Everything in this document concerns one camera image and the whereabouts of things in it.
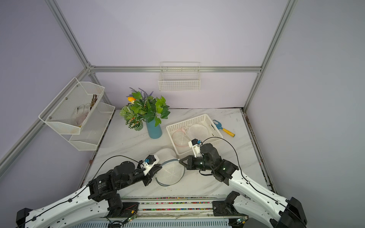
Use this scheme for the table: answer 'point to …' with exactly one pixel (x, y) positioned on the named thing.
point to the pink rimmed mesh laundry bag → (180, 137)
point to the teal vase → (155, 132)
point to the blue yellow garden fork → (219, 126)
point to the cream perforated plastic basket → (215, 135)
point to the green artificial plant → (143, 107)
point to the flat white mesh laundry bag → (197, 131)
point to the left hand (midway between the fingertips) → (158, 167)
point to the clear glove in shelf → (80, 112)
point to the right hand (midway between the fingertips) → (181, 163)
